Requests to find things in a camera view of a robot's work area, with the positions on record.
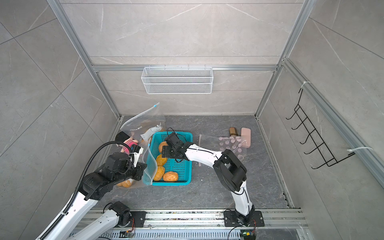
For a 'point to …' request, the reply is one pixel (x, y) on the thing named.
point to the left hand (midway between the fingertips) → (148, 163)
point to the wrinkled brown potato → (170, 176)
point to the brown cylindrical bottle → (233, 131)
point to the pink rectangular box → (246, 137)
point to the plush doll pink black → (122, 137)
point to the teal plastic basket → (183, 168)
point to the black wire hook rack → (328, 158)
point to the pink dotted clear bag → (237, 144)
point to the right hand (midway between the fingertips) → (167, 153)
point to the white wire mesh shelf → (179, 80)
